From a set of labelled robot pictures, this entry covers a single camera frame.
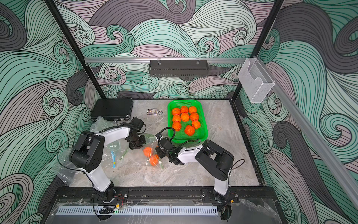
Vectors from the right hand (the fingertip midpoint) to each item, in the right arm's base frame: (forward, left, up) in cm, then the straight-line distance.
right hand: (158, 147), depth 90 cm
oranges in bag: (-9, +2, +4) cm, 10 cm away
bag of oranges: (+5, +5, -1) cm, 7 cm away
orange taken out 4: (+22, -12, +3) cm, 25 cm away
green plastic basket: (+9, -15, -2) cm, 17 cm away
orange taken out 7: (+14, -12, +4) cm, 19 cm away
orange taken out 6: (+22, -25, +4) cm, 34 cm away
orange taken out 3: (+30, -25, +3) cm, 39 cm away
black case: (+38, +41, -4) cm, 56 cm away
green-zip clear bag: (+11, +38, +13) cm, 41 cm away
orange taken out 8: (+16, -26, +3) cm, 31 cm away
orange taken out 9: (+10, -21, +4) cm, 24 cm away
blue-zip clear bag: (-17, +48, -1) cm, 51 cm away
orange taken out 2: (+30, -18, +4) cm, 35 cm away
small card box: (+31, +8, -1) cm, 32 cm away
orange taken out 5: (+22, -18, +3) cm, 29 cm away
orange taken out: (+28, -12, +4) cm, 30 cm away
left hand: (+2, +10, -1) cm, 10 cm away
